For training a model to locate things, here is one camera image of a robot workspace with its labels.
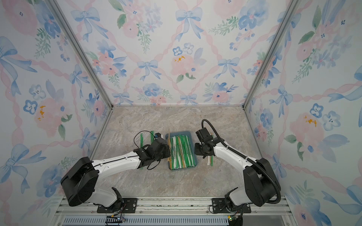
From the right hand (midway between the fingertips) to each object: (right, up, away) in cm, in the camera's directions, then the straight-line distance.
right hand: (198, 150), depth 88 cm
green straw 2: (-14, -4, +3) cm, 14 cm away
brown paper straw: (-18, -2, -9) cm, 20 cm away
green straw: (-7, -2, +5) cm, 9 cm away
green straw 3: (-39, +4, +13) cm, 41 cm away
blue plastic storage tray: (-18, +8, +11) cm, 22 cm away
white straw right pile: (+7, -7, +2) cm, 10 cm away
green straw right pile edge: (+9, -7, +2) cm, 11 cm away
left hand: (-17, +1, -2) cm, 17 cm away
